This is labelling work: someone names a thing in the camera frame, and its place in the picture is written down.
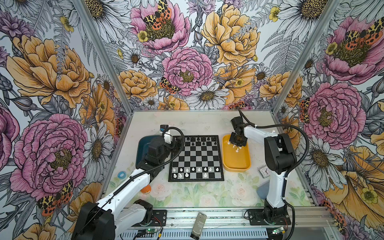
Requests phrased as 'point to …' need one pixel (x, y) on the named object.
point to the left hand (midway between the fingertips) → (176, 139)
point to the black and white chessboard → (199, 160)
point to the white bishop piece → (186, 175)
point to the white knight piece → (180, 175)
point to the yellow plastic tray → (235, 158)
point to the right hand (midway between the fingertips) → (235, 146)
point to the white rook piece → (174, 176)
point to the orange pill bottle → (146, 190)
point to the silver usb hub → (198, 225)
